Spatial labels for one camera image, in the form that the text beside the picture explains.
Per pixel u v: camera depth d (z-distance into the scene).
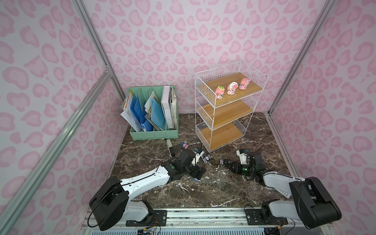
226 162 0.91
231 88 0.69
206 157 0.92
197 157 0.73
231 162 0.90
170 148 0.95
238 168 0.78
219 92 0.66
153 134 1.01
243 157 0.84
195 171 0.72
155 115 0.95
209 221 0.73
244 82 0.71
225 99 0.71
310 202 0.42
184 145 1.01
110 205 0.41
